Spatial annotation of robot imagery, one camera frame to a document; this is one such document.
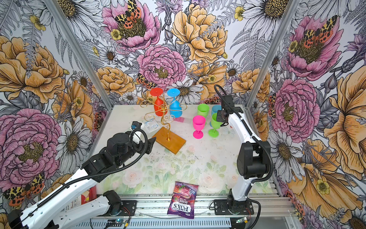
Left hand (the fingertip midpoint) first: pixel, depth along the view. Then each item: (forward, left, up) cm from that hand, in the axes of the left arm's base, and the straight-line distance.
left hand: (146, 139), depth 72 cm
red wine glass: (+15, -6, +6) cm, 17 cm away
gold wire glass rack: (+16, -5, -22) cm, 28 cm away
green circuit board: (-31, +13, -26) cm, 42 cm away
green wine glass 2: (+32, -32, -13) cm, 47 cm away
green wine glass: (+18, -39, -12) cm, 45 cm away
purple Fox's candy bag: (-24, -17, -23) cm, 37 cm away
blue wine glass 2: (+31, -40, -10) cm, 51 cm away
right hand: (+19, -43, -8) cm, 48 cm away
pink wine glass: (+18, -28, -10) cm, 35 cm away
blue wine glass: (+22, -14, -1) cm, 26 cm away
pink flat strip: (+33, -16, -24) cm, 44 cm away
